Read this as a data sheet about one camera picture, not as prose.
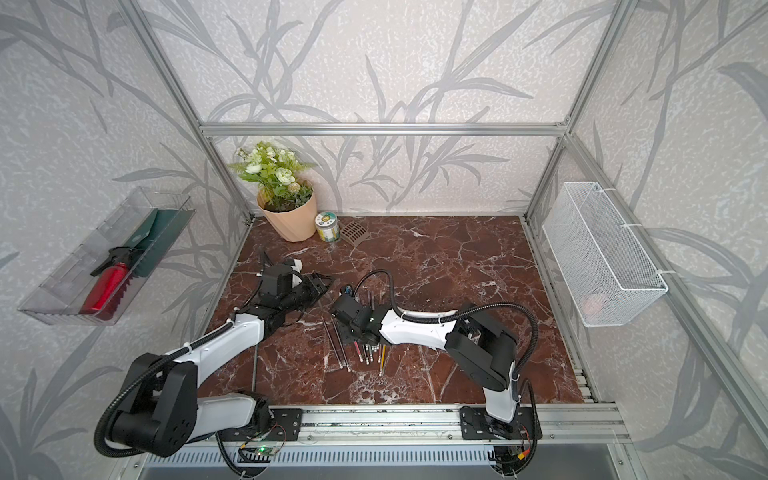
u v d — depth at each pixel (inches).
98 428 14.8
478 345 18.4
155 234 28.6
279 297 26.8
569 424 29.9
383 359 33.2
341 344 34.0
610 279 23.5
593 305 28.2
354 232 44.4
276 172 37.1
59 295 22.8
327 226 42.6
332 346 34.1
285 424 29.0
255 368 32.6
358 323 25.7
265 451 27.7
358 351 32.5
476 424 29.0
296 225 40.6
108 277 23.7
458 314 19.2
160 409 16.2
